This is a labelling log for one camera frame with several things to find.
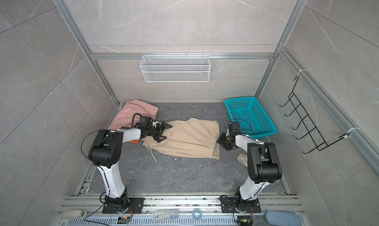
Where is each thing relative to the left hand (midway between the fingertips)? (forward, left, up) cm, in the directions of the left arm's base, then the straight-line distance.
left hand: (169, 128), depth 98 cm
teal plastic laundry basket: (+10, -62, -5) cm, 63 cm away
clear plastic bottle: (-48, -1, -4) cm, 48 cm away
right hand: (-8, -33, -4) cm, 34 cm away
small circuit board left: (-49, +20, -6) cm, 54 cm away
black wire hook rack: (-25, -67, +28) cm, 77 cm away
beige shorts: (-5, -15, -4) cm, 16 cm away
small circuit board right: (-52, -39, -5) cm, 65 cm away
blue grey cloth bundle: (-52, -55, -2) cm, 76 cm away
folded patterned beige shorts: (-22, -45, -2) cm, 50 cm away
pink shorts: (+10, +33, +2) cm, 34 cm away
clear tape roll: (-48, -16, -5) cm, 51 cm away
